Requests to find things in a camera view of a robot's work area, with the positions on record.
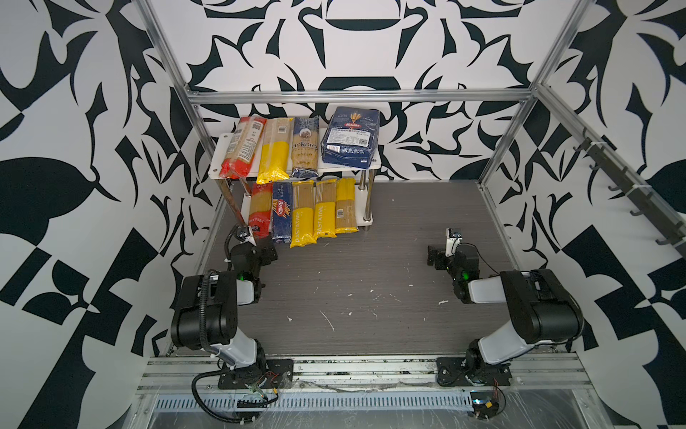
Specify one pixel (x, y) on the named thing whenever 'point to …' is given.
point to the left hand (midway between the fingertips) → (254, 239)
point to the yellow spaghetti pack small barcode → (346, 206)
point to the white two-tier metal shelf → (238, 194)
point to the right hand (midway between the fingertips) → (444, 241)
